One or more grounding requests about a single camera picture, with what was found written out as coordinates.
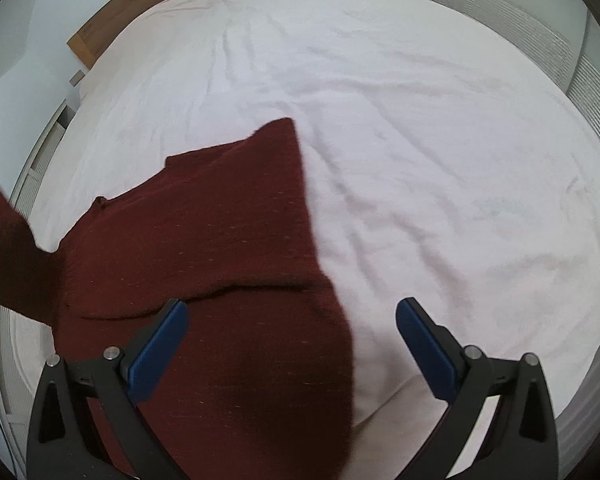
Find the dark red knit sweater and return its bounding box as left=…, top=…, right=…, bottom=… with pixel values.
left=0, top=118, right=353, bottom=479

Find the white bed sheet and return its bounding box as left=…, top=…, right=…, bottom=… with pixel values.
left=29, top=0, right=600, bottom=479

